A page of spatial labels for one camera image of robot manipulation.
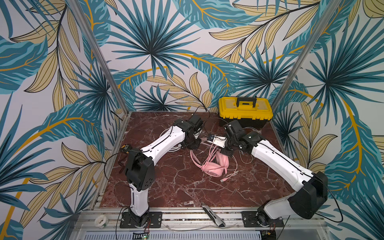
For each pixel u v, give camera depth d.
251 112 1.00
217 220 0.73
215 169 0.71
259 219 0.65
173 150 0.95
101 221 0.72
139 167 0.47
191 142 0.72
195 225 0.73
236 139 0.59
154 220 0.74
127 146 0.96
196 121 0.68
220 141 0.70
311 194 0.39
